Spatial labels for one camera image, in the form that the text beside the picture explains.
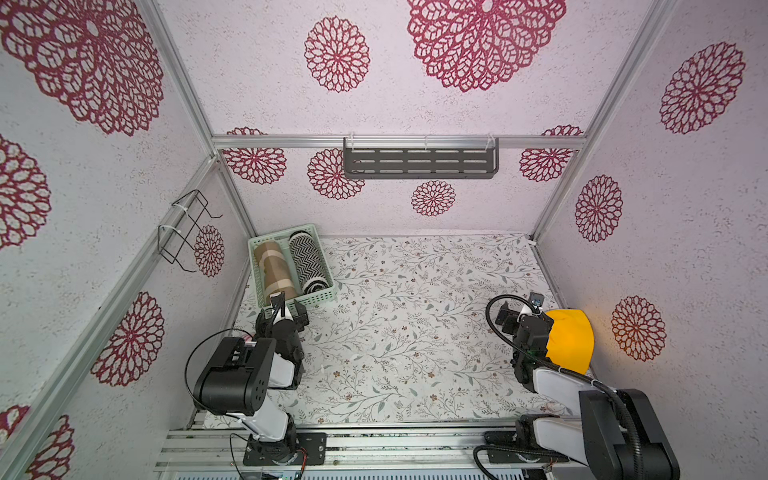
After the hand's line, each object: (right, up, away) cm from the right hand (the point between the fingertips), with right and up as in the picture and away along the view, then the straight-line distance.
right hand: (524, 304), depth 87 cm
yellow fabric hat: (+17, -12, +5) cm, 21 cm away
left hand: (-72, -1, +4) cm, 73 cm away
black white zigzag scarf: (-65, +10, +13) cm, 67 cm away
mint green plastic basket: (-62, +2, +10) cm, 62 cm away
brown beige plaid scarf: (-78, +8, +15) cm, 79 cm away
